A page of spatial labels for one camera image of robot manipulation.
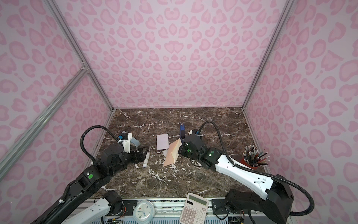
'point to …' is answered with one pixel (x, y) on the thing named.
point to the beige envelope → (173, 153)
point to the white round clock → (143, 212)
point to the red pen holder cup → (252, 158)
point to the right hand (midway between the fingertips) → (177, 147)
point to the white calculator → (194, 210)
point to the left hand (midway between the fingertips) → (143, 145)
